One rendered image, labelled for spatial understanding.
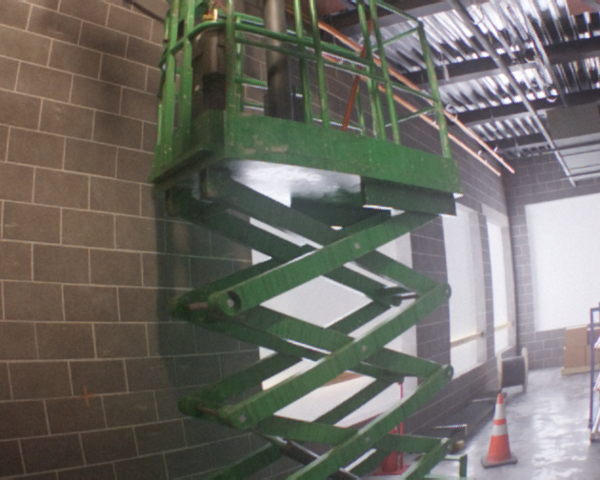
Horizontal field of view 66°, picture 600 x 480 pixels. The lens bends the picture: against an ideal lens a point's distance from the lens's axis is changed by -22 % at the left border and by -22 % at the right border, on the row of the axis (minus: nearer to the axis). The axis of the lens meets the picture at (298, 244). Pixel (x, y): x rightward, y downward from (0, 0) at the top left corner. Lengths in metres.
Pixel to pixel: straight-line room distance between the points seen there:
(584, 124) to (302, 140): 5.38
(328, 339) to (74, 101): 1.90
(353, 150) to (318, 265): 0.53
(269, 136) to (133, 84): 1.46
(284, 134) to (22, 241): 1.42
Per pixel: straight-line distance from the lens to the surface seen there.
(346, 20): 5.58
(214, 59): 2.43
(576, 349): 10.07
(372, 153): 2.66
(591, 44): 6.73
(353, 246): 2.60
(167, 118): 2.55
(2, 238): 2.77
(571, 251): 11.54
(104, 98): 3.34
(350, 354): 2.54
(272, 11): 2.88
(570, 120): 7.32
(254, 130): 2.25
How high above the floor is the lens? 1.59
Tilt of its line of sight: 7 degrees up
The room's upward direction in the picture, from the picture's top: 4 degrees counter-clockwise
